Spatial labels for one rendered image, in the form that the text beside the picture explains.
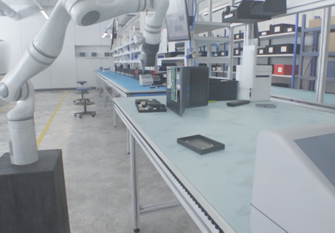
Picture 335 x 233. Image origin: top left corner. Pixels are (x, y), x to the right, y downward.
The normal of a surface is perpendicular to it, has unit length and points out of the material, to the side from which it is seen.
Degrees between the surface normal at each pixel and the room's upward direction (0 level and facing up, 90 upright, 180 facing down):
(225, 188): 0
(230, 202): 0
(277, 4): 90
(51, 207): 90
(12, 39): 90
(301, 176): 90
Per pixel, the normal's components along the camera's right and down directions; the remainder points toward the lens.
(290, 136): 0.18, -0.77
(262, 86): 0.33, 0.17
